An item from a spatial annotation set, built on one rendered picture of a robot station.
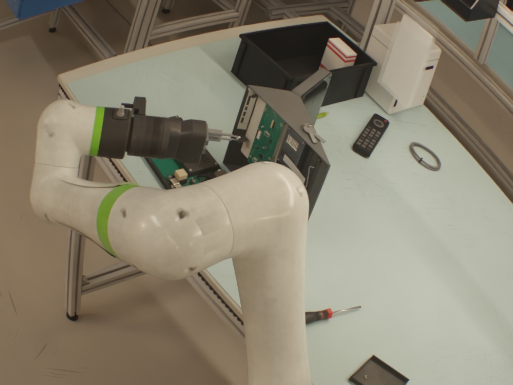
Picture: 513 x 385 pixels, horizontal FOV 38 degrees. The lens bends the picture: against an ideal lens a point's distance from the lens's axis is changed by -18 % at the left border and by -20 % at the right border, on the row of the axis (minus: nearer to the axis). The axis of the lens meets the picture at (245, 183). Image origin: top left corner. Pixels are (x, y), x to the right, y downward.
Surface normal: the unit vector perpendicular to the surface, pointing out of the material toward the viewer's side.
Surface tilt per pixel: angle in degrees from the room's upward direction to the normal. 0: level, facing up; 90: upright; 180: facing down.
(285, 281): 64
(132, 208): 52
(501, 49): 0
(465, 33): 0
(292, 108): 0
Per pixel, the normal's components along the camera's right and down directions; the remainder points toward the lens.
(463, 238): 0.24, -0.72
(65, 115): 0.39, -0.36
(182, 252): 0.40, 0.28
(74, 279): 0.58, 0.65
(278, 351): 0.04, 0.26
